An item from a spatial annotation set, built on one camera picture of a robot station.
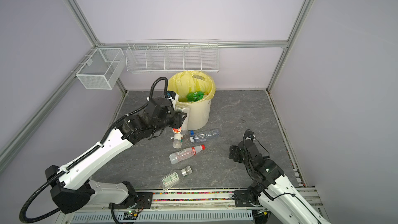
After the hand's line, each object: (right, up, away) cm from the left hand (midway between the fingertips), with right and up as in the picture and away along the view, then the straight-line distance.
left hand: (182, 116), depth 69 cm
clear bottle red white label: (-3, -11, +4) cm, 12 cm away
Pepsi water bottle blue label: (+2, -13, +22) cm, 26 cm away
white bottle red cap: (-3, -22, +13) cm, 26 cm away
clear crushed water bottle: (+9, -14, +22) cm, 28 cm away
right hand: (+27, -18, +8) cm, 33 cm away
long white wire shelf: (-13, +38, +32) cm, 51 cm away
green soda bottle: (+4, +11, +27) cm, 29 cm away
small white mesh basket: (-55, +27, +28) cm, 67 cm away
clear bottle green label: (-7, -32, +6) cm, 33 cm away
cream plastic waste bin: (+7, 0, +15) cm, 17 cm away
